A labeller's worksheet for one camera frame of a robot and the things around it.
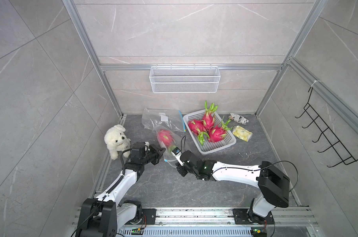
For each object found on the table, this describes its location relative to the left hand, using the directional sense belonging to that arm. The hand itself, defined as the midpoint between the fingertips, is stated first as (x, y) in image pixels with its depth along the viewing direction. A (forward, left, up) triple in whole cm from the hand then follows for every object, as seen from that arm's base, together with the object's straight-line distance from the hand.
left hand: (167, 145), depth 82 cm
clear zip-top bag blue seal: (+31, -1, -11) cm, 33 cm away
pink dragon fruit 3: (+18, -21, -8) cm, 29 cm away
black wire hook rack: (-19, -75, +17) cm, 79 cm away
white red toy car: (+32, -55, -14) cm, 65 cm away
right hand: (-8, -6, -6) cm, 11 cm away
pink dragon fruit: (+8, 0, -7) cm, 11 cm away
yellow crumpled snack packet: (+17, -52, -13) cm, 57 cm away
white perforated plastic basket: (+8, -27, -16) cm, 32 cm away
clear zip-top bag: (+22, +1, -10) cm, 24 cm away
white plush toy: (+3, +29, 0) cm, 29 cm away
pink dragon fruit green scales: (+26, -29, -6) cm, 39 cm away
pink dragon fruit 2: (+12, -32, -6) cm, 35 cm away
